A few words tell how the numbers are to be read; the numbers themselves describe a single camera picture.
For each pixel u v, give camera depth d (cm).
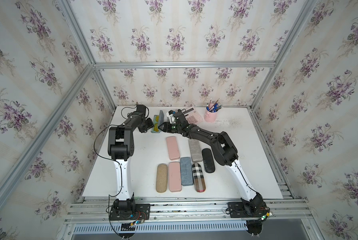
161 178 82
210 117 105
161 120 105
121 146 59
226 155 62
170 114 93
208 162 84
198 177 81
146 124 93
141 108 88
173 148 96
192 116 113
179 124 84
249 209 64
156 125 98
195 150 93
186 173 83
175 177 83
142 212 72
